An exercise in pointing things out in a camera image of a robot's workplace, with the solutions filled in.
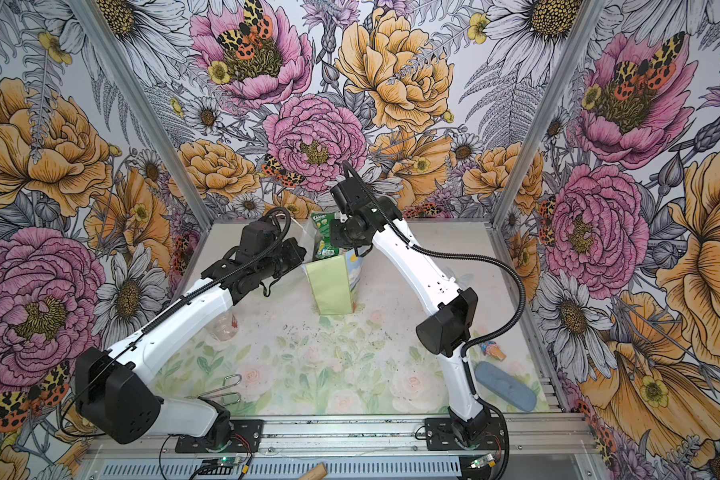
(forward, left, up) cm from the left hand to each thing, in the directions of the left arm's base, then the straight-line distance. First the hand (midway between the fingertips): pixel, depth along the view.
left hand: (307, 258), depth 81 cm
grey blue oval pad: (-28, -53, -20) cm, 63 cm away
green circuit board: (-42, +17, -23) cm, 51 cm away
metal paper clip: (-26, +23, -23) cm, 42 cm away
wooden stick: (-45, -5, -21) cm, 49 cm away
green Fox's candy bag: (+3, -5, +1) cm, 6 cm away
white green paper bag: (-4, -7, -4) cm, 10 cm away
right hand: (+2, -9, +2) cm, 10 cm away
